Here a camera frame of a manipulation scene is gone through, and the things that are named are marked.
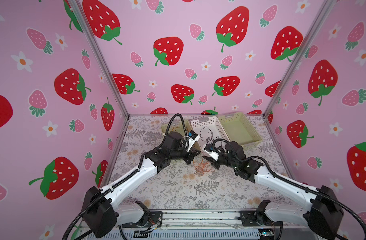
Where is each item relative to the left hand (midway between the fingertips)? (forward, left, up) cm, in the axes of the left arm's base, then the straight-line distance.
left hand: (200, 151), depth 74 cm
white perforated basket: (+32, -9, -21) cm, 39 cm away
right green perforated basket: (+33, -32, -21) cm, 51 cm away
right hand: (+2, -2, -3) cm, 4 cm away
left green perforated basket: (+33, +14, -20) cm, 41 cm away
